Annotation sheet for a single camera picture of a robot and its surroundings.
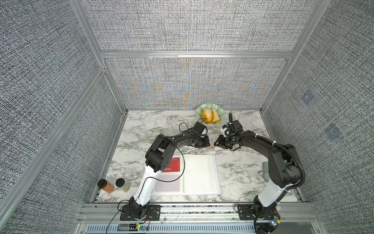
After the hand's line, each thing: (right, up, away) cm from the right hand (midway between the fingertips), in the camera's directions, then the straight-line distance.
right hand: (215, 140), depth 92 cm
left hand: (0, -3, +5) cm, 6 cm away
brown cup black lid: (-60, -21, -18) cm, 66 cm away
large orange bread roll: (-2, +18, +14) cm, 23 cm away
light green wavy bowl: (+7, +22, +21) cm, 31 cm away
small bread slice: (+5, +15, +17) cm, 24 cm away
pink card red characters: (-1, -5, +3) cm, 6 cm away
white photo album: (-15, -19, -7) cm, 26 cm away
